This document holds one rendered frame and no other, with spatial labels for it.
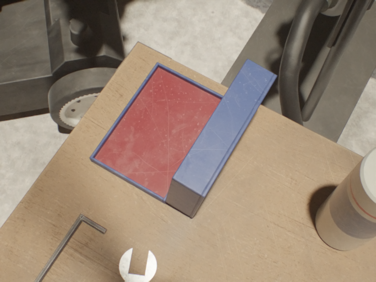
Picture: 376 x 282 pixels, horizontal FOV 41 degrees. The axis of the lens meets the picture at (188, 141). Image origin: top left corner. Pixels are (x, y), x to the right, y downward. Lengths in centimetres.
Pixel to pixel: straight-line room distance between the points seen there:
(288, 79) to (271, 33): 52
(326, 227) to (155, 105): 26
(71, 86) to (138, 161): 42
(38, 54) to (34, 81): 6
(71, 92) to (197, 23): 43
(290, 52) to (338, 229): 31
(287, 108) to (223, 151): 31
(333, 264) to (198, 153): 22
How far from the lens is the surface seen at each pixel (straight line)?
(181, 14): 133
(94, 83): 101
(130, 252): 61
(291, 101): 81
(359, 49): 133
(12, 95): 114
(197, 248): 61
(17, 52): 112
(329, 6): 83
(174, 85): 68
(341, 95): 125
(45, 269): 62
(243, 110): 54
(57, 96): 105
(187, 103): 67
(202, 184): 51
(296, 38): 79
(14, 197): 118
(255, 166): 64
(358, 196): 49
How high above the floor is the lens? 107
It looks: 67 degrees down
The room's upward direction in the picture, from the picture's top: straight up
